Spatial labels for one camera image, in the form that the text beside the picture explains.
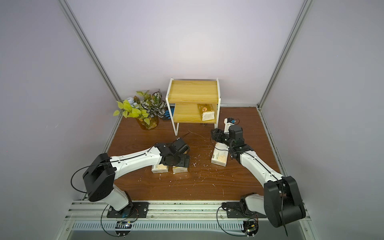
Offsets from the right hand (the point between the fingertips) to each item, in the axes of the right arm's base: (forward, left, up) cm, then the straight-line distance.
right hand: (215, 128), depth 84 cm
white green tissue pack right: (-10, -3, -13) cm, 16 cm away
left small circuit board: (-47, +47, -20) cm, 69 cm away
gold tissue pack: (+8, +5, +6) cm, 11 cm away
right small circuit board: (-44, -16, -19) cm, 51 cm away
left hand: (-16, +17, -12) cm, 27 cm away
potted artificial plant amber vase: (+8, +40, +8) cm, 42 cm away
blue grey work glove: (+5, +28, +6) cm, 29 cm away
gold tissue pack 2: (-21, +17, -4) cm, 27 cm away
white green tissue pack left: (-20, +32, -12) cm, 39 cm away
